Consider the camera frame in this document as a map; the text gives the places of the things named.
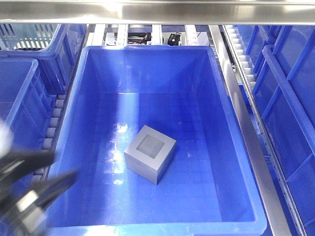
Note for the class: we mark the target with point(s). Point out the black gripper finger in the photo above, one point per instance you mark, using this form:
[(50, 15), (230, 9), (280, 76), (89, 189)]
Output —
[(55, 188), (24, 163)]

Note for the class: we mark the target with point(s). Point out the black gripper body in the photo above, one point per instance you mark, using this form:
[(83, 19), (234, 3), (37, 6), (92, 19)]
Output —
[(19, 218)]

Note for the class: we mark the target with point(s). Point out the grey block with square hole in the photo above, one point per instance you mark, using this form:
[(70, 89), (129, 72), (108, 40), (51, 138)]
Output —
[(147, 167)]

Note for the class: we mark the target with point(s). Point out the large blue plastic bin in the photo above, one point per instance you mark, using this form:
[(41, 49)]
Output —
[(197, 123)]

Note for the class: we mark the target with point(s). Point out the pale blue slotted basket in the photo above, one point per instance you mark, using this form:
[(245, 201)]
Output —
[(29, 37)]

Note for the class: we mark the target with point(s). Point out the black device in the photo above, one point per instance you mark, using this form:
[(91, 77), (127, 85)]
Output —
[(174, 38), (137, 37)]

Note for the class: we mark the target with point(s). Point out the steel rack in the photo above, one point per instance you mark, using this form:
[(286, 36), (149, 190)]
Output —
[(272, 150), (157, 12)]

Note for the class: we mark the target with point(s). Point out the row of blue bins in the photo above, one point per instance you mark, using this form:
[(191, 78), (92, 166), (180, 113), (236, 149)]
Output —
[(295, 123)]

